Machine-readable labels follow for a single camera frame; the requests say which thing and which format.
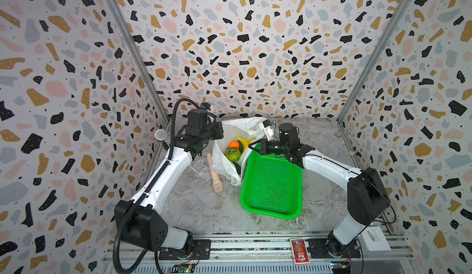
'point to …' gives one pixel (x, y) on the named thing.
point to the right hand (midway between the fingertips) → (250, 146)
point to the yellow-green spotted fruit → (233, 154)
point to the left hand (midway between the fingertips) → (223, 125)
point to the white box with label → (374, 239)
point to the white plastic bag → (247, 128)
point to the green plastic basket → (271, 185)
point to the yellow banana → (244, 142)
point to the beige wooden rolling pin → (217, 185)
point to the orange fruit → (233, 144)
